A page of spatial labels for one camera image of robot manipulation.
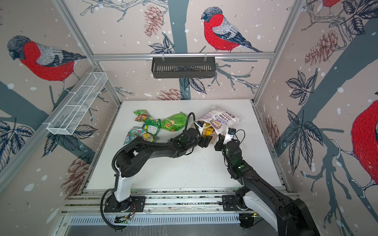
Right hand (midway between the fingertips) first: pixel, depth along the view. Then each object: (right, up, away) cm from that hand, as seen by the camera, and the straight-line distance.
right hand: (220, 132), depth 83 cm
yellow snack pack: (-6, 0, +9) cm, 11 cm away
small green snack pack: (-44, +3, +17) cm, 47 cm away
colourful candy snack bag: (-55, -2, +12) cm, 56 cm away
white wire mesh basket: (-79, +16, -6) cm, 81 cm away
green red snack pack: (-53, +10, +22) cm, 58 cm away
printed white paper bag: (+1, +7, +7) cm, 10 cm away
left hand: (-5, -1, +6) cm, 7 cm away
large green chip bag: (-28, +5, +17) cm, 33 cm away
